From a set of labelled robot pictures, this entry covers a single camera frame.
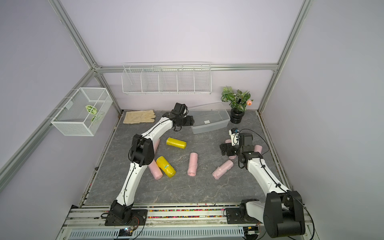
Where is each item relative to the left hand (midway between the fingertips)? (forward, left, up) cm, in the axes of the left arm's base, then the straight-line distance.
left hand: (191, 121), depth 104 cm
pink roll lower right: (-35, -16, -4) cm, 39 cm away
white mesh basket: (-5, +61, +18) cm, 64 cm away
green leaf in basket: (-6, +54, +24) cm, 59 cm away
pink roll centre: (-30, +1, -4) cm, 30 cm away
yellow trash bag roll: (-14, +11, -4) cm, 18 cm away
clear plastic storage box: (+11, -14, -9) cm, 20 cm away
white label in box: (+6, -13, -8) cm, 16 cm away
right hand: (-22, -21, +4) cm, 31 cm away
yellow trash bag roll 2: (-29, +18, -4) cm, 35 cm away
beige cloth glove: (+17, +42, -10) cm, 46 cm away
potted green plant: (+1, -31, +15) cm, 34 cm away
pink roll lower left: (-32, +23, -5) cm, 40 cm away
